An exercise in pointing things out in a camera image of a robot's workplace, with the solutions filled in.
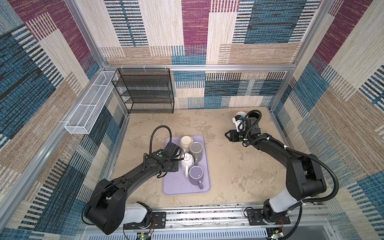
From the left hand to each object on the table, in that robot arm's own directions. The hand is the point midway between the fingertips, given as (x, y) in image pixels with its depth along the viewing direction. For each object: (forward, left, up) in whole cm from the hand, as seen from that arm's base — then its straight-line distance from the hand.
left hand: (173, 163), depth 86 cm
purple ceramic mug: (-8, -12, +2) cm, 15 cm away
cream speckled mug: (+13, -7, +3) cm, 15 cm away
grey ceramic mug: (+6, -13, +5) cm, 15 cm away
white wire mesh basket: (+27, +55, +12) cm, 62 cm away
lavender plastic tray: (-9, -2, -6) cm, 11 cm away
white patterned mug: (-1, -8, +4) cm, 9 cm away
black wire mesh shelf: (+52, +23, +11) cm, 58 cm away
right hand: (+15, -33, +6) cm, 36 cm away
